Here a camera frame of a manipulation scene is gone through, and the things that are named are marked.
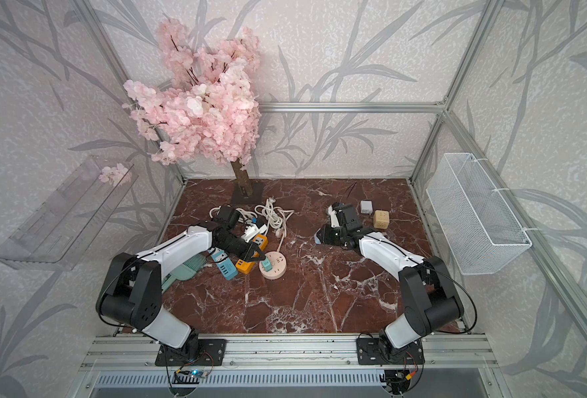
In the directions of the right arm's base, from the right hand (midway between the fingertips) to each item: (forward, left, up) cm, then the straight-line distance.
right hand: (318, 233), depth 90 cm
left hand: (-9, +20, -1) cm, 21 cm away
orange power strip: (-10, +26, -7) cm, 29 cm away
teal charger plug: (-11, +18, -3) cm, 22 cm away
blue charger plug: (-3, +1, 0) cm, 3 cm away
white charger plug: (+17, -21, -6) cm, 28 cm away
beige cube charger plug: (+9, -26, -5) cm, 28 cm away
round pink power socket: (-8, +15, -7) cm, 19 cm away
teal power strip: (-9, +35, -6) cm, 36 cm away
